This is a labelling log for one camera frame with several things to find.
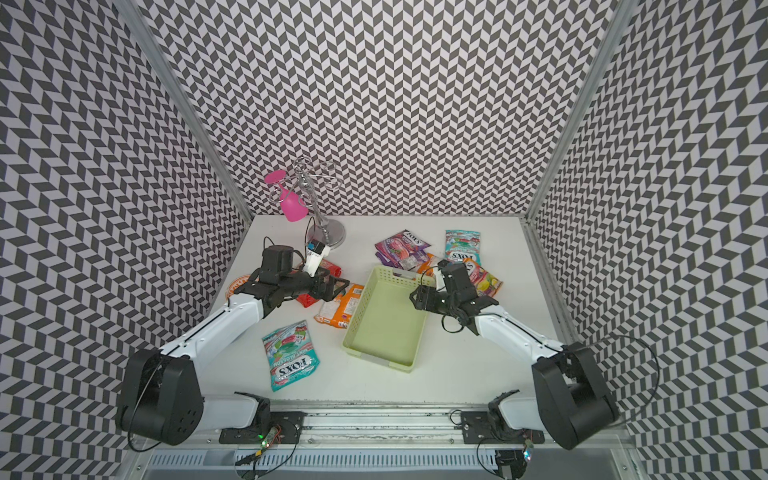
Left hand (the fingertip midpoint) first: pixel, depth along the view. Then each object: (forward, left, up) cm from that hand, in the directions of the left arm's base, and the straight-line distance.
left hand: (336, 279), depth 84 cm
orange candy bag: (-4, 0, -12) cm, 13 cm away
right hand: (-5, -24, -6) cm, 25 cm away
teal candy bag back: (+23, -41, -12) cm, 49 cm away
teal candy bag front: (-17, +13, -12) cm, 24 cm away
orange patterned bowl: (+4, +34, -8) cm, 35 cm away
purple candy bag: (+19, -19, -11) cm, 29 cm away
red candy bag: (+10, +4, -10) cm, 15 cm away
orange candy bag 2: (+12, -27, -12) cm, 32 cm away
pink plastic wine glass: (+29, +18, +1) cm, 35 cm away
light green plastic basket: (-6, -13, -17) cm, 22 cm away
